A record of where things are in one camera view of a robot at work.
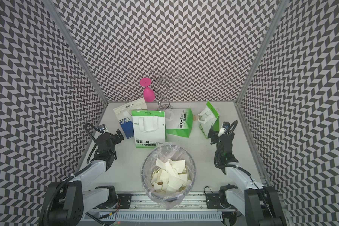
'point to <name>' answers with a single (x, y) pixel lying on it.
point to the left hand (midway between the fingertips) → (111, 132)
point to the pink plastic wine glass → (149, 95)
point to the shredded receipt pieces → (170, 176)
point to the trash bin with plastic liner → (167, 150)
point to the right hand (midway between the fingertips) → (219, 129)
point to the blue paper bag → (124, 113)
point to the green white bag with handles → (207, 117)
